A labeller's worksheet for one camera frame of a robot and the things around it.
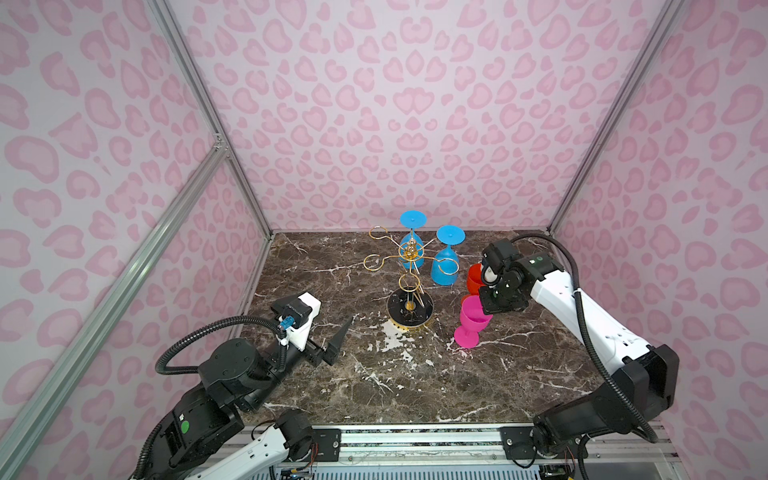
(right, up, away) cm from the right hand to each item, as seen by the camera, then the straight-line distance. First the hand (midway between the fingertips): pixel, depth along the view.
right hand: (489, 305), depth 79 cm
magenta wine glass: (-5, -4, -3) cm, 7 cm away
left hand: (-37, +5, -25) cm, 45 cm away
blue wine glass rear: (-21, +13, -3) cm, 25 cm away
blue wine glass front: (-11, +11, +3) cm, 16 cm away
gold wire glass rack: (-20, -3, +17) cm, 27 cm away
